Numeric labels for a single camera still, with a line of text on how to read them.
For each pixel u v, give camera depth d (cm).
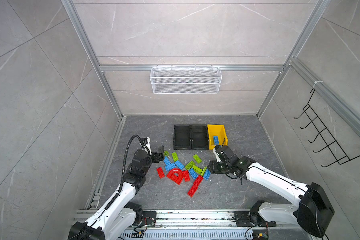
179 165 91
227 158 62
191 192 82
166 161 93
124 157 56
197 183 85
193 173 89
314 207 39
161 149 73
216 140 107
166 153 96
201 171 88
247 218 74
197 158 95
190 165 92
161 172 88
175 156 96
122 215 58
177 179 86
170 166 90
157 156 73
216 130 106
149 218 73
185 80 101
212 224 73
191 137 107
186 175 86
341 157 58
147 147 68
